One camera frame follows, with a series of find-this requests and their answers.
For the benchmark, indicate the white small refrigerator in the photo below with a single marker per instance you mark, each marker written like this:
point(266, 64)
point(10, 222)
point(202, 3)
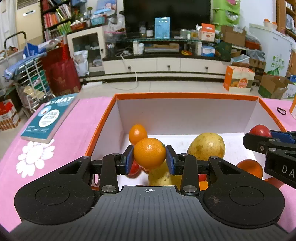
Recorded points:
point(272, 48)

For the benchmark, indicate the green plastic organizer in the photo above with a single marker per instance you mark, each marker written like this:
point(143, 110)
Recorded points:
point(226, 11)

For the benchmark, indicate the black television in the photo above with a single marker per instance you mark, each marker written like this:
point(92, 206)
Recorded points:
point(166, 9)

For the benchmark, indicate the blue tissue box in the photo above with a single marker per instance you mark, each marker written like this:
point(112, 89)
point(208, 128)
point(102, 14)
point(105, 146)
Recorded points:
point(208, 51)

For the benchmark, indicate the orange fruit carton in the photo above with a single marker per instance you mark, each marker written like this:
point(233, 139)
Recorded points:
point(238, 78)

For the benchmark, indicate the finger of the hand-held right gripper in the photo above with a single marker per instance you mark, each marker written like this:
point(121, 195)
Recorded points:
point(281, 136)
point(256, 141)

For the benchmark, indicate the blue packet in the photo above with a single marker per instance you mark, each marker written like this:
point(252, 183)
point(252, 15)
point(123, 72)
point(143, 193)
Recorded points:
point(162, 27)

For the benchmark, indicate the teal paperback book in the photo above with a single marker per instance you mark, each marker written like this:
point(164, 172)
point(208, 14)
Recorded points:
point(49, 118)

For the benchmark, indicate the orange white canister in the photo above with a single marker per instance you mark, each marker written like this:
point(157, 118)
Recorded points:
point(293, 107)

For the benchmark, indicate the orange cardboard box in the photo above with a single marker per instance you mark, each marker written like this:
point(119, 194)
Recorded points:
point(185, 115)

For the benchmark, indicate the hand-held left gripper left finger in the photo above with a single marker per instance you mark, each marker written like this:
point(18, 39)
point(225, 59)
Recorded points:
point(129, 160)

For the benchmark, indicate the large orange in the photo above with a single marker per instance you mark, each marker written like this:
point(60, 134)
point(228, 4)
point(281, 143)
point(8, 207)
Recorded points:
point(251, 168)

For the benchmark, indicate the green printed cardboard box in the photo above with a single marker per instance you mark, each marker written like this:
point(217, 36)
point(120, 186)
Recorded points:
point(270, 87)

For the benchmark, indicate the red tomato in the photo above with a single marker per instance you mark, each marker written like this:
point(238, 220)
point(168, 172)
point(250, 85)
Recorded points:
point(134, 168)
point(202, 177)
point(260, 131)

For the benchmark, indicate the blue bag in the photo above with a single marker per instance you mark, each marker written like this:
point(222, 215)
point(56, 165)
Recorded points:
point(33, 49)

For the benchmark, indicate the bookshelf with books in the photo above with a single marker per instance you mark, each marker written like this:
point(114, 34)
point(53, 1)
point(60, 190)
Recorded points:
point(56, 16)

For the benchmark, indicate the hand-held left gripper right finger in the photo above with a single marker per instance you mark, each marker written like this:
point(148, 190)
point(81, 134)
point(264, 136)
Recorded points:
point(170, 160)

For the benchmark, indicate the white glass-door cabinet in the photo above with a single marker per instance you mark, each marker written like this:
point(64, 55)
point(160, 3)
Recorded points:
point(85, 48)

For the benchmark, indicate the open brown cardboard box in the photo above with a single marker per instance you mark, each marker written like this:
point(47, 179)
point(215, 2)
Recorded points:
point(233, 37)

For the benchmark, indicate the orange white snack box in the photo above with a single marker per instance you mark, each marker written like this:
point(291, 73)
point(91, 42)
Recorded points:
point(207, 32)

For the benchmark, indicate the red gift bag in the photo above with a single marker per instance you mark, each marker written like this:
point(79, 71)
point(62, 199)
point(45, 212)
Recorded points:
point(63, 77)

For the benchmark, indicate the yellow pear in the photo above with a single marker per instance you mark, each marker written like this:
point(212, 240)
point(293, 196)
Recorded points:
point(161, 177)
point(207, 147)

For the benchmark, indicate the wooden shelf unit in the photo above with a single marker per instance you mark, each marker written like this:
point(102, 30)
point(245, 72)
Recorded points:
point(288, 16)

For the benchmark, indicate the white television cabinet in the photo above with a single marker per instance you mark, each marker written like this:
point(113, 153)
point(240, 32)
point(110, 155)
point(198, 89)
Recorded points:
point(166, 64)

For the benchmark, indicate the red snack carton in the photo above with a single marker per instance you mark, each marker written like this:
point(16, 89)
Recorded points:
point(9, 115)

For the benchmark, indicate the standing air conditioner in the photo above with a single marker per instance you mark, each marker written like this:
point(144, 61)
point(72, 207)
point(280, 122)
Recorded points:
point(29, 23)

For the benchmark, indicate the dark green box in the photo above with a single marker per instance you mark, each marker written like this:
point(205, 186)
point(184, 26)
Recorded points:
point(223, 51)

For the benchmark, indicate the white plastic bag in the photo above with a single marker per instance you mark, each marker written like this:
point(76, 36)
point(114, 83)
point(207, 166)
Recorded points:
point(81, 63)

